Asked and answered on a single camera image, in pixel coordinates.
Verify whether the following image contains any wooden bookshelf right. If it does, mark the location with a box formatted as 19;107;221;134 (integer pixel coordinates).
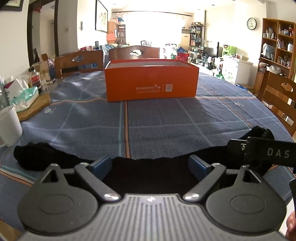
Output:
255;18;295;82

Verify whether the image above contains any wooden board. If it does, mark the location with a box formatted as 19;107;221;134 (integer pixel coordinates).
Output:
18;94;51;121

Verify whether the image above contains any orange cardboard box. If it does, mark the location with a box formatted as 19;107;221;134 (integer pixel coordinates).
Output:
104;59;199;102

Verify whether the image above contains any white mug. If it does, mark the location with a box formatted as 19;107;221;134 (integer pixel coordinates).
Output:
0;105;23;147

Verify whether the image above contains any tissue pack green white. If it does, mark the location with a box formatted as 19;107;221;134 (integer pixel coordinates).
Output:
11;87;39;113

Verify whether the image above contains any left wooden chair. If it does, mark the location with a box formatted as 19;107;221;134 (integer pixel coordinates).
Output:
55;50;104;78

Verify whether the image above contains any wooden chair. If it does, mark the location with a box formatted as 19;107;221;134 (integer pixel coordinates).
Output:
257;71;295;136
55;50;104;78
109;46;159;61

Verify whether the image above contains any right wooden chair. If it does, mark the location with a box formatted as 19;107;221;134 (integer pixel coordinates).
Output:
257;71;295;136

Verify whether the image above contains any round wall clock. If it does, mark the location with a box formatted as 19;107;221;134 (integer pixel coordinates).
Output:
247;18;257;31

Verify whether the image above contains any white cabinet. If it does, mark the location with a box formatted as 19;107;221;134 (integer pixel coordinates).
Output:
222;55;253;85

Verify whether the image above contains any middle wooden chair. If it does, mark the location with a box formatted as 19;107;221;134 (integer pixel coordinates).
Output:
109;46;159;61

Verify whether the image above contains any bottle with red label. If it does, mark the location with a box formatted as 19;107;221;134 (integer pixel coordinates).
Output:
28;67;42;93

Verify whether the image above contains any framed wall picture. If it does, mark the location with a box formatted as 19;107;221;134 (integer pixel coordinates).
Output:
95;0;108;33

